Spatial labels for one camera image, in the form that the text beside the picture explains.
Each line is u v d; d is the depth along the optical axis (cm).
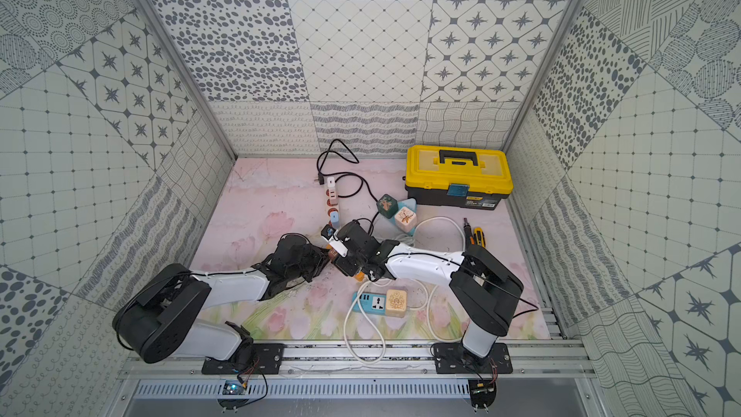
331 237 73
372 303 81
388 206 95
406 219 90
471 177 93
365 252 65
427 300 84
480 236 96
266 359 74
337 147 121
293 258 72
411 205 100
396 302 76
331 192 101
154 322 43
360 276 87
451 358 74
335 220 93
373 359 75
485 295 44
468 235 98
